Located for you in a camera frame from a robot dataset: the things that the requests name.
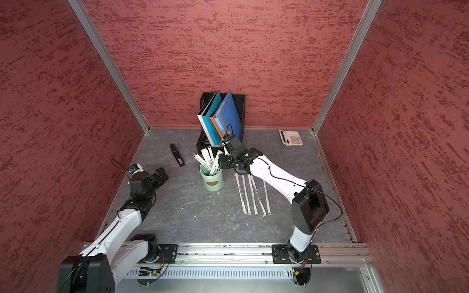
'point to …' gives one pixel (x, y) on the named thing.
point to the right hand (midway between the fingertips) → (221, 164)
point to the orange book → (218, 127)
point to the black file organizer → (240, 102)
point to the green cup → (213, 182)
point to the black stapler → (178, 155)
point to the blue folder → (228, 118)
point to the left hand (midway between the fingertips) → (157, 176)
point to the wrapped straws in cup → (210, 163)
